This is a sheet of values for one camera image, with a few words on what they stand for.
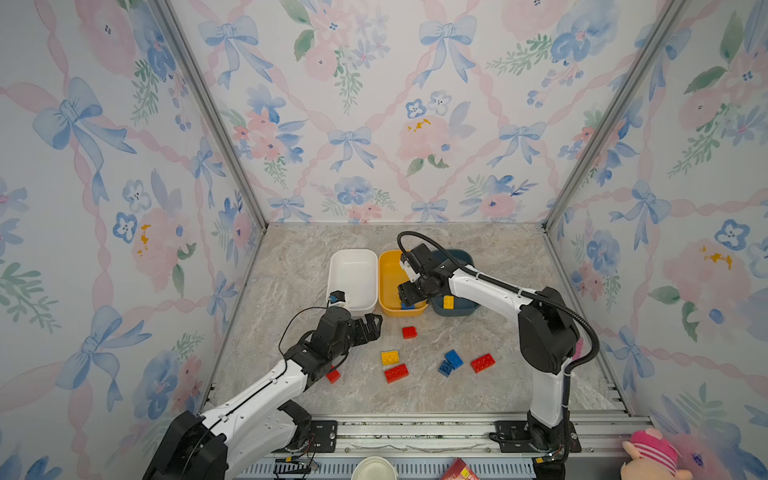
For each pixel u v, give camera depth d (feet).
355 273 3.48
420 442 2.41
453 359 2.80
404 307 2.81
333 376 2.73
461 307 3.01
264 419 1.62
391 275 3.40
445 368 2.75
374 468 2.36
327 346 2.03
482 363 2.81
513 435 2.41
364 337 2.40
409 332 3.03
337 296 2.45
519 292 1.75
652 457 2.18
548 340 1.64
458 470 2.19
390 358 2.83
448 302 3.11
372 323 2.45
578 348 2.88
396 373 2.73
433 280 2.21
